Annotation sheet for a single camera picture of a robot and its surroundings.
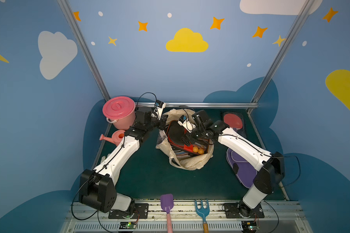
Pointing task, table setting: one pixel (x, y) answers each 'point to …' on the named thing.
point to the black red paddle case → (175, 133)
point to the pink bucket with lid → (120, 110)
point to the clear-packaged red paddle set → (235, 121)
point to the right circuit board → (249, 226)
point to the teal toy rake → (204, 212)
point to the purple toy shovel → (167, 201)
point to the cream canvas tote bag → (192, 163)
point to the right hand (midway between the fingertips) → (187, 133)
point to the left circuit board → (127, 225)
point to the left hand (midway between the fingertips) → (169, 114)
